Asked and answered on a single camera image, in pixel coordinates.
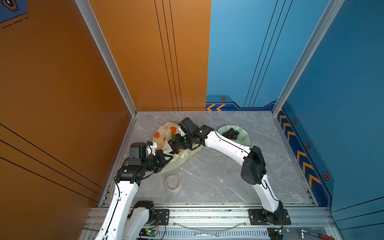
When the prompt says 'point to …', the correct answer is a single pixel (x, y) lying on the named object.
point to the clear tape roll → (173, 182)
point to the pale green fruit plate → (243, 138)
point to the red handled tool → (321, 235)
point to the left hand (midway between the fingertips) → (174, 154)
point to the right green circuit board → (275, 233)
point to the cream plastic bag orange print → (160, 141)
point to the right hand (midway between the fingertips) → (173, 145)
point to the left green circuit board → (148, 232)
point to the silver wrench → (195, 234)
